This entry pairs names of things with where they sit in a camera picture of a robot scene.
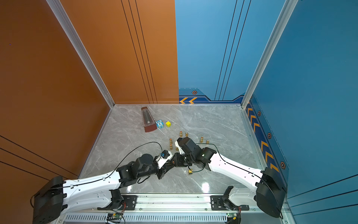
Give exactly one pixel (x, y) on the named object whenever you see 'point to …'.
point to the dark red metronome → (149, 123)
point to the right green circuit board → (229, 215)
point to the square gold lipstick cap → (190, 172)
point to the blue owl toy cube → (160, 123)
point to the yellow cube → (168, 124)
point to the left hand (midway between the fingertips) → (173, 162)
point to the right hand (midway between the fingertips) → (171, 163)
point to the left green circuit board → (112, 216)
